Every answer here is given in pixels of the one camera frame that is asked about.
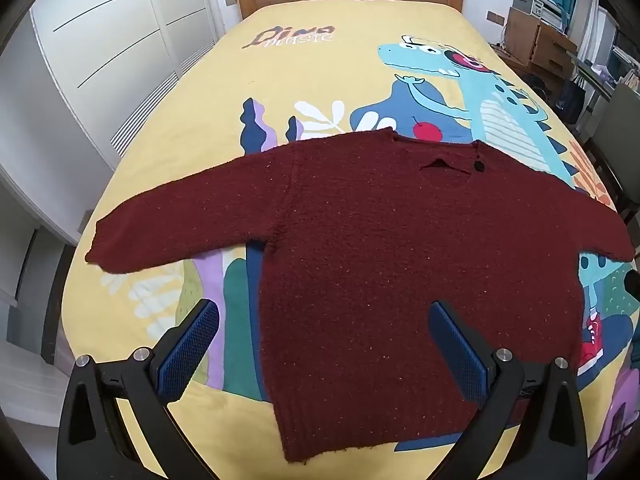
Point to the grey chair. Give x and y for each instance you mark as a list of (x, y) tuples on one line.
[(620, 125)]

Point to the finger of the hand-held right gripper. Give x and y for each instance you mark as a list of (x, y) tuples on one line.
[(634, 280)]

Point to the white printer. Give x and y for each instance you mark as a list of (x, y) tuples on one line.
[(537, 5)]

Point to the white wardrobe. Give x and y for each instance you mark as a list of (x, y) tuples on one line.
[(115, 35)]

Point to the dark bag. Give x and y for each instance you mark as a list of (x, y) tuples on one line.
[(571, 101)]

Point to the wall socket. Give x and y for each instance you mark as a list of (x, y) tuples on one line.
[(496, 16)]

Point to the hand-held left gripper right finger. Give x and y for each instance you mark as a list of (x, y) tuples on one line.
[(457, 350)]

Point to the wooden drawer cabinet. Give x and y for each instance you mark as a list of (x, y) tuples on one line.
[(542, 45)]

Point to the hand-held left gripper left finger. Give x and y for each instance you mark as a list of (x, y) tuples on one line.
[(187, 347)]

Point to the yellow dinosaur print bed sheet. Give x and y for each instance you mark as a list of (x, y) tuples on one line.
[(300, 75)]

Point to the dark red knit sweater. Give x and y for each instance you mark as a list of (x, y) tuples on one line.
[(360, 240)]

